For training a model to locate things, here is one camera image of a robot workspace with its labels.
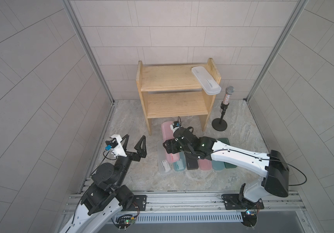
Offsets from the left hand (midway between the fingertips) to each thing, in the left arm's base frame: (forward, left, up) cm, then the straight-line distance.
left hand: (140, 135), depth 62 cm
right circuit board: (-27, -52, -34) cm, 68 cm away
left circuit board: (-28, +8, -29) cm, 41 cm away
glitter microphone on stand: (+26, -48, -28) cm, 61 cm away
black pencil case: (-2, -25, -28) cm, 38 cm away
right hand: (+3, -12, -14) cm, 18 cm away
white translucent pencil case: (-4, -10, -29) cm, 31 cm away
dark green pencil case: (+13, -48, -27) cm, 57 cm away
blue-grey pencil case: (-3, -40, -28) cm, 49 cm away
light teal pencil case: (-3, -19, -29) cm, 34 cm away
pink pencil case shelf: (-2, -33, -28) cm, 44 cm away
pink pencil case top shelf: (+5, -12, -7) cm, 15 cm away
